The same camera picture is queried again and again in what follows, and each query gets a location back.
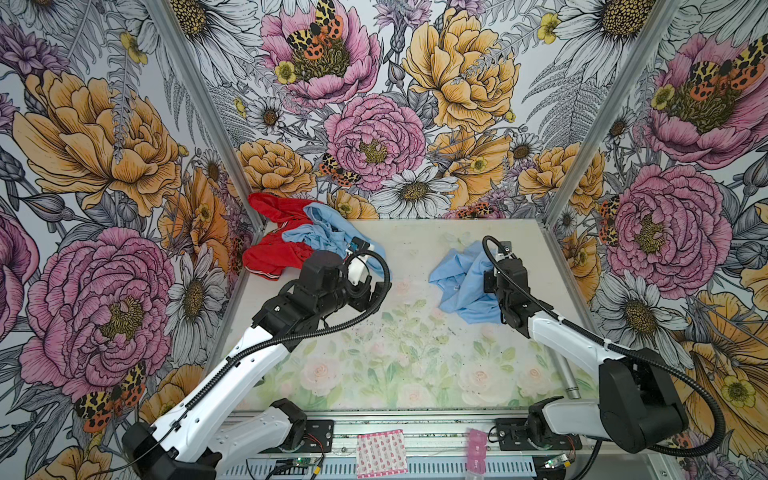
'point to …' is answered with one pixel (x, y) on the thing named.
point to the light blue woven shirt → (461, 274)
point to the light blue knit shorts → (330, 231)
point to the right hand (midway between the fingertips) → (497, 273)
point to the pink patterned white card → (381, 454)
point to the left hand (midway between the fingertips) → (370, 285)
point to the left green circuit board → (303, 462)
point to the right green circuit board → (559, 461)
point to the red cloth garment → (269, 255)
